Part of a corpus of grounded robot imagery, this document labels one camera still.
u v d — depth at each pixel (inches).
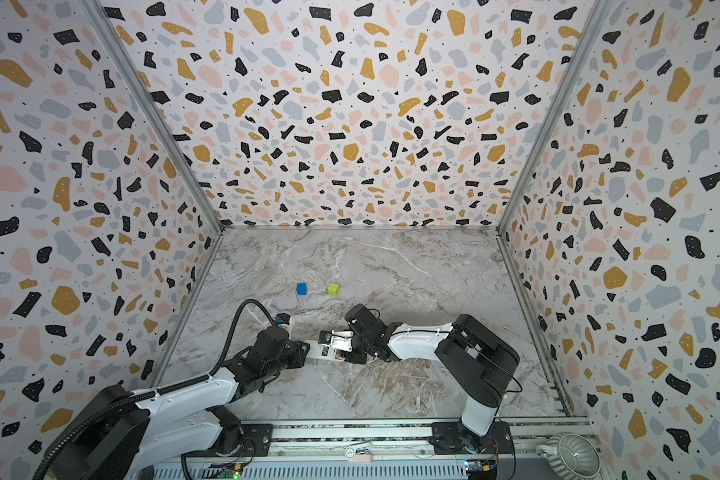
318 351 34.5
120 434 16.1
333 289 39.5
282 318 31.3
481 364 18.2
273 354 27.2
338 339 30.0
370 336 27.5
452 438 28.8
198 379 21.5
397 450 28.9
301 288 40.3
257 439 29.2
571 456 28.6
